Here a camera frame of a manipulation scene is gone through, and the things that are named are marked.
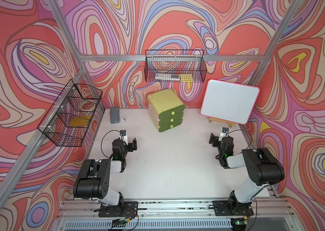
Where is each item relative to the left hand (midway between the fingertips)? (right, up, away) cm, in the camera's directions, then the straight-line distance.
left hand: (129, 138), depth 93 cm
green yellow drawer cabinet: (+24, +19, -3) cm, 31 cm away
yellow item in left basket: (-20, +11, -22) cm, 32 cm away
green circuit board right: (+61, -40, -22) cm, 76 cm away
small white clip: (-8, +13, +18) cm, 23 cm away
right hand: (+61, +1, +3) cm, 61 cm away
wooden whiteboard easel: (+73, +9, +12) cm, 75 cm away
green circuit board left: (0, -40, -22) cm, 46 cm away
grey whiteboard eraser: (-17, +16, +20) cm, 31 cm away
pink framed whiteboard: (+72, +26, +10) cm, 77 cm away
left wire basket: (-28, +10, -20) cm, 36 cm away
